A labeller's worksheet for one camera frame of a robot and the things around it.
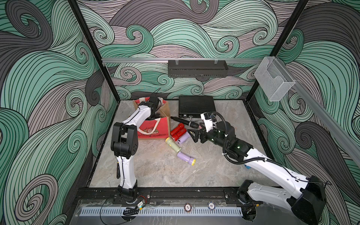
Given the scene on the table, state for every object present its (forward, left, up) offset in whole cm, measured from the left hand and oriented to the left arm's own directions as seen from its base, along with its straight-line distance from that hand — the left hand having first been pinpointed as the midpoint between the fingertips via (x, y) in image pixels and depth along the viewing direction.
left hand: (153, 120), depth 96 cm
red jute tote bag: (-11, -3, +6) cm, 13 cm away
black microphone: (-1, -28, -4) cm, 28 cm away
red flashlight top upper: (-1, -19, -6) cm, 20 cm away
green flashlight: (-16, -14, -6) cm, 22 cm away
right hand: (-17, -25, +17) cm, 35 cm away
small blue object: (-40, -44, +25) cm, 64 cm away
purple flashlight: (-12, -21, -5) cm, 25 cm away
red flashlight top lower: (-9, -16, -6) cm, 20 cm away
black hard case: (+19, -30, -7) cm, 36 cm away
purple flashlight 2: (-24, -23, -7) cm, 34 cm away
